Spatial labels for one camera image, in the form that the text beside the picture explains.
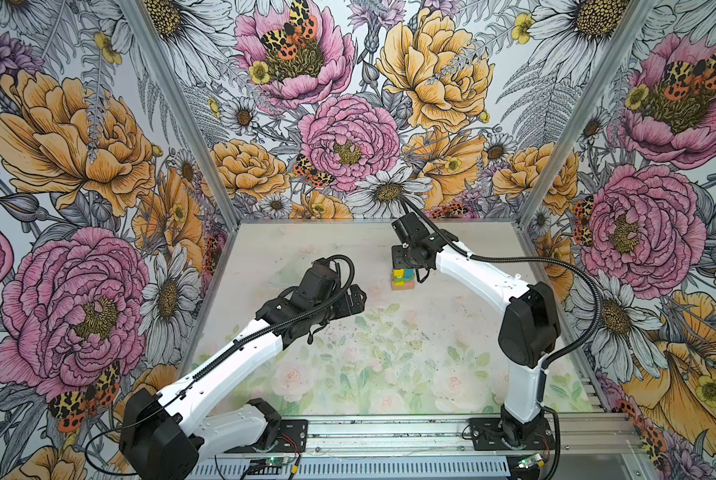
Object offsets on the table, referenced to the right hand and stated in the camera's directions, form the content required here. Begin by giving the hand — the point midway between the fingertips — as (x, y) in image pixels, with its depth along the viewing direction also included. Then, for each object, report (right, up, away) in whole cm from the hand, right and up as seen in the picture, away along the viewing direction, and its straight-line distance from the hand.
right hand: (406, 265), depth 90 cm
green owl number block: (0, -6, +9) cm, 11 cm away
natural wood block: (0, -8, +11) cm, 14 cm away
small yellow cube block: (-1, -3, +7) cm, 8 cm away
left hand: (-16, -11, -13) cm, 23 cm away
